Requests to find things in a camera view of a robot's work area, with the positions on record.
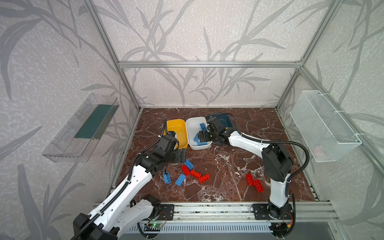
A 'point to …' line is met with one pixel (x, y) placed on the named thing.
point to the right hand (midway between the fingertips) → (203, 130)
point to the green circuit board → (152, 227)
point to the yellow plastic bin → (178, 126)
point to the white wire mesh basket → (328, 137)
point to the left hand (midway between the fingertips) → (181, 148)
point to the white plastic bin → (193, 126)
